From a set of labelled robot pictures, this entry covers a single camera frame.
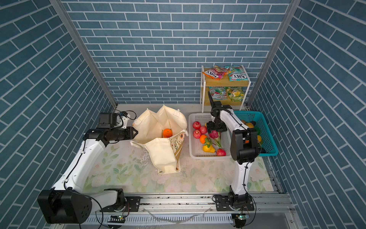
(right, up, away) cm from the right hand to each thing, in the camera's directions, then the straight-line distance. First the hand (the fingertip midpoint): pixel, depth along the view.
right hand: (213, 129), depth 95 cm
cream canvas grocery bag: (-42, +2, -8) cm, 43 cm away
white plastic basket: (-12, -12, 0) cm, 17 cm away
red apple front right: (+3, -13, -9) cm, 16 cm away
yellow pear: (-3, -12, -7) cm, 14 cm away
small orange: (-8, -6, 0) cm, 10 cm away
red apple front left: (-11, -3, +1) cm, 12 cm away
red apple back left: (-12, +3, +6) cm, 13 cm away
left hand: (-47, 0, -16) cm, 49 cm away
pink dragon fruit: (+1, -4, -5) cm, 7 cm away
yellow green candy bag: (+18, +25, +9) cm, 32 cm away
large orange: (-32, -3, +3) cm, 32 cm away
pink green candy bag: (+5, +26, +9) cm, 28 cm away
